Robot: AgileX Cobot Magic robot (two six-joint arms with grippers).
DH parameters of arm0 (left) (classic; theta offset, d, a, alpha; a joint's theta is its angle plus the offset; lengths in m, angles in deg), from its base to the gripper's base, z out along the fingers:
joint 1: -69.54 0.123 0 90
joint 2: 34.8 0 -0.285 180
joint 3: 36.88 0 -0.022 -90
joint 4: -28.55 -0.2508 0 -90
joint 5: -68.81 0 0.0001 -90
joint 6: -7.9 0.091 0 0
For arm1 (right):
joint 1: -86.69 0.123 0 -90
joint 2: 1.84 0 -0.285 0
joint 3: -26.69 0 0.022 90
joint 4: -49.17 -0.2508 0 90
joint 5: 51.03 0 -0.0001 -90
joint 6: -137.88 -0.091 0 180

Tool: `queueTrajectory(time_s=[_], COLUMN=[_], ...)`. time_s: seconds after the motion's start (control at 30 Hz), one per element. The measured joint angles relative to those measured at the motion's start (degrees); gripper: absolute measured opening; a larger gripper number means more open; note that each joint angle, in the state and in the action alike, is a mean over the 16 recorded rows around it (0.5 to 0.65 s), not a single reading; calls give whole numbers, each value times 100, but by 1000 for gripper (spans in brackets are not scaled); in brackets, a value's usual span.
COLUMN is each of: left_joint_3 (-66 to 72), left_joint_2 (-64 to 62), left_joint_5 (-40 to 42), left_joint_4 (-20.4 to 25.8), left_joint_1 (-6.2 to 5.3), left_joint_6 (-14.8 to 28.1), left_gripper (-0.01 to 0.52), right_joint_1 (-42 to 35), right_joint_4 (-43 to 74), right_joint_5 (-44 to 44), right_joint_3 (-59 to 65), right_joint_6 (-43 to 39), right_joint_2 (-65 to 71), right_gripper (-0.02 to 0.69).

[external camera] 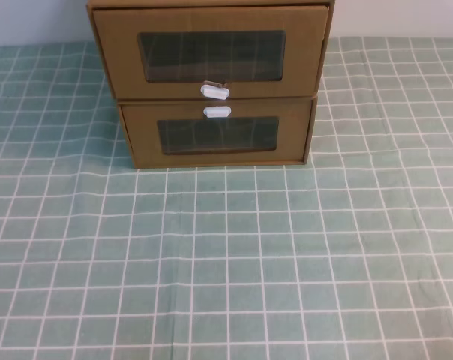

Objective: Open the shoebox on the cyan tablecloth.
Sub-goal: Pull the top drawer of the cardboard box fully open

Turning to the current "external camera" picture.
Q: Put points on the cyan checkered tablecloth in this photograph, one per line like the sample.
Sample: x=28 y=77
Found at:
x=349 y=256

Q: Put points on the brown cardboard drawer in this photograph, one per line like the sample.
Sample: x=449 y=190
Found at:
x=169 y=49
x=260 y=131

